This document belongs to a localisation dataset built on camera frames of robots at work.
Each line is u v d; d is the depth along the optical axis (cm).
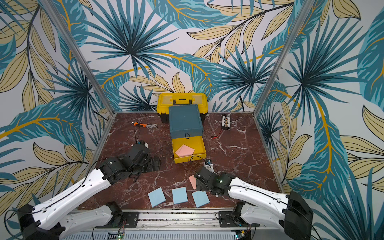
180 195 81
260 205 46
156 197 80
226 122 113
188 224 73
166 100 105
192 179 87
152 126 110
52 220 40
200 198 80
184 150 89
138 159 56
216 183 55
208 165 72
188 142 88
